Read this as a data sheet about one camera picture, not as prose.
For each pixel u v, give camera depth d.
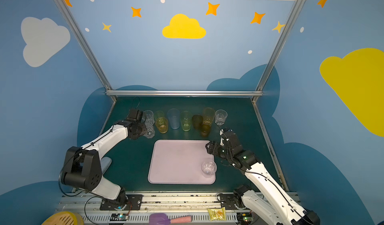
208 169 0.85
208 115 0.99
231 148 0.57
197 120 1.01
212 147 0.69
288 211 0.40
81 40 0.86
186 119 1.00
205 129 1.00
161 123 1.02
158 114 1.02
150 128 0.98
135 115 0.72
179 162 0.91
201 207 0.74
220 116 1.07
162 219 0.70
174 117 0.99
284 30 0.83
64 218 0.68
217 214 0.70
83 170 0.44
